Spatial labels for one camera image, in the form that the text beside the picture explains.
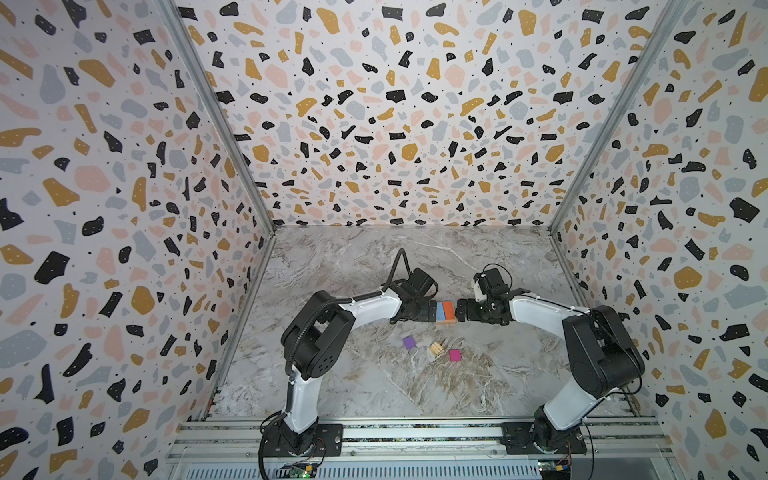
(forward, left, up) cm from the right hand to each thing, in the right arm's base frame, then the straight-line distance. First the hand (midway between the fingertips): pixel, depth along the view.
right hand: (464, 306), depth 95 cm
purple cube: (-11, +18, -4) cm, 21 cm away
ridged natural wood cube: (-13, +10, -1) cm, 16 cm away
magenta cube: (-14, +4, -4) cm, 15 cm away
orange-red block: (-1, +5, -1) cm, 5 cm away
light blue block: (-2, +8, 0) cm, 8 cm away
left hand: (-2, +13, +1) cm, 13 cm away
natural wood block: (-4, +6, -2) cm, 7 cm away
